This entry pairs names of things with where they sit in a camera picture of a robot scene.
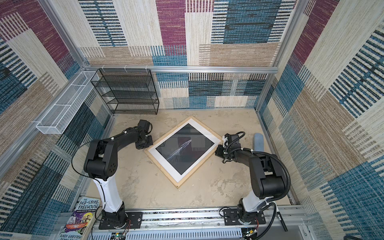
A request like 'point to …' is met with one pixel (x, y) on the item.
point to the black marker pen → (281, 219)
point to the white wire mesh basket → (58, 118)
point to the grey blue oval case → (258, 142)
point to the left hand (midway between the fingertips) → (148, 143)
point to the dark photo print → (184, 147)
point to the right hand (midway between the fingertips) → (215, 152)
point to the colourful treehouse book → (80, 222)
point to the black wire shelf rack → (127, 91)
